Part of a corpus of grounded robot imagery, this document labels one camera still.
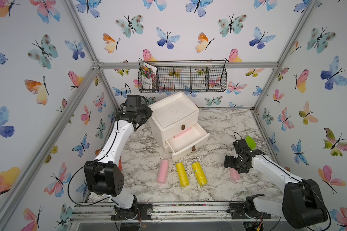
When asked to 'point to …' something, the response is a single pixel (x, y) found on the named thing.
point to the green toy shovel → (250, 142)
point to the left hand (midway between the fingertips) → (153, 110)
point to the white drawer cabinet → (173, 121)
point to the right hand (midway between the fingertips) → (232, 164)
